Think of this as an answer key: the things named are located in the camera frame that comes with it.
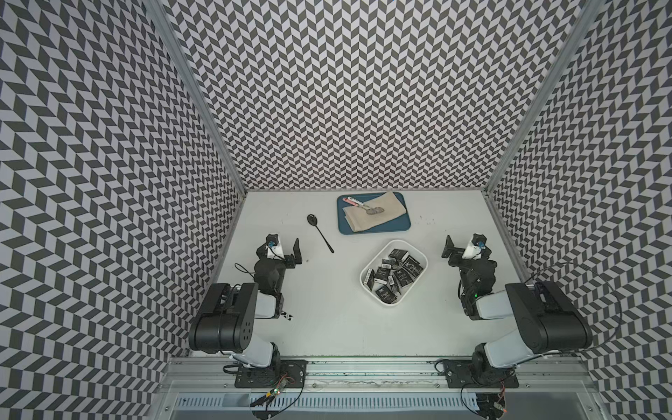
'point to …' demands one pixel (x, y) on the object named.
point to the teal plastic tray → (401, 223)
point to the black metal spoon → (313, 220)
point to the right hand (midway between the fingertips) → (461, 240)
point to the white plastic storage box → (393, 272)
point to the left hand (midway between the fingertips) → (284, 240)
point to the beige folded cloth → (374, 212)
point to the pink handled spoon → (368, 210)
